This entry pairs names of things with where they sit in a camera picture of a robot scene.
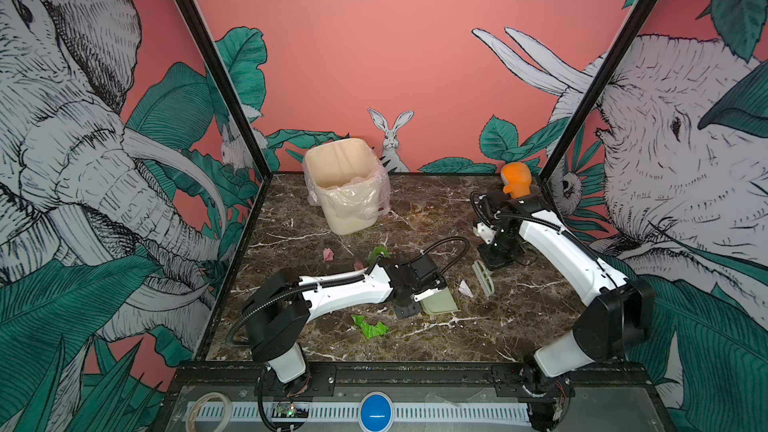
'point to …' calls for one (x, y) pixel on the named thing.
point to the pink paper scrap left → (328, 254)
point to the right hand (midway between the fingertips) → (488, 262)
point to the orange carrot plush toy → (517, 179)
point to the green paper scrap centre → (377, 251)
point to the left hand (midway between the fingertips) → (409, 297)
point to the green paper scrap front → (370, 330)
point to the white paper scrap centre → (465, 289)
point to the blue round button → (376, 411)
